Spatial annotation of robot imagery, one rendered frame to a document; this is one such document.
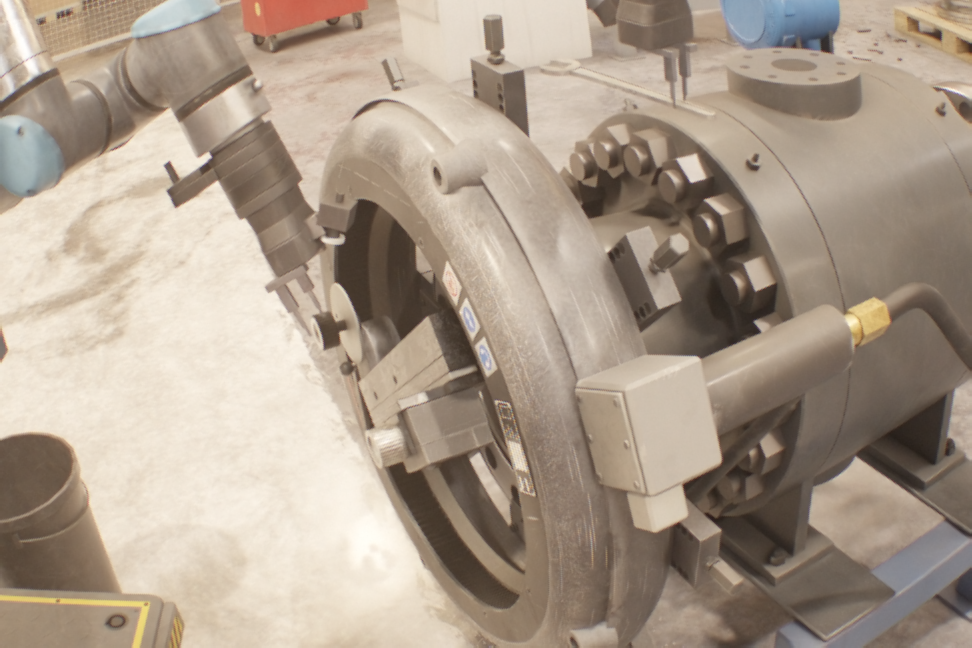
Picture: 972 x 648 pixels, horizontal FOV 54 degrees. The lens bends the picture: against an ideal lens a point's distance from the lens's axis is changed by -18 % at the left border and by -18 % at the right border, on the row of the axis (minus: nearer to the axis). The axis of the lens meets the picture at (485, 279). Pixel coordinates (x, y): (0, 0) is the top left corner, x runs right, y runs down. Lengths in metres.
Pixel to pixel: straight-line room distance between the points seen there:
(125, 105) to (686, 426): 0.62
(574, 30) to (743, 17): 3.59
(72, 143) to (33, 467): 1.16
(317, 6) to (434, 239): 5.53
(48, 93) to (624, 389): 0.60
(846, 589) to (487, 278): 0.77
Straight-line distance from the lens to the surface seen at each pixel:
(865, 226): 1.37
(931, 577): 1.63
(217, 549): 2.22
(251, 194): 1.04
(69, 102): 1.05
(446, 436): 1.15
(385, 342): 1.51
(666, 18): 1.04
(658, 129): 1.41
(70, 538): 1.89
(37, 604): 1.68
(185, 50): 1.03
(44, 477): 2.10
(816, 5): 1.78
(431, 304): 1.57
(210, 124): 1.03
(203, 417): 2.69
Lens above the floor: 1.31
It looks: 25 degrees down
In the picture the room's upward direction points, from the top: 7 degrees counter-clockwise
